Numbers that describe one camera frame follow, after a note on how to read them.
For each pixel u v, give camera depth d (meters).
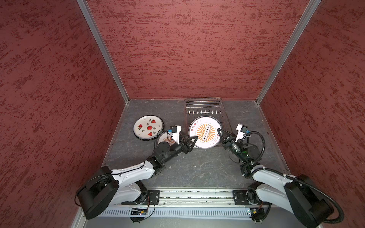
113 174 0.46
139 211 0.72
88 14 0.73
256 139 0.97
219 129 0.72
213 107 1.14
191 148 0.67
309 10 0.72
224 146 0.68
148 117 1.04
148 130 0.99
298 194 0.43
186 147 0.66
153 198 0.74
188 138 0.69
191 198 0.76
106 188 0.41
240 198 0.74
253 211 0.72
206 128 0.73
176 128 0.67
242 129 0.66
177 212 0.71
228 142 0.67
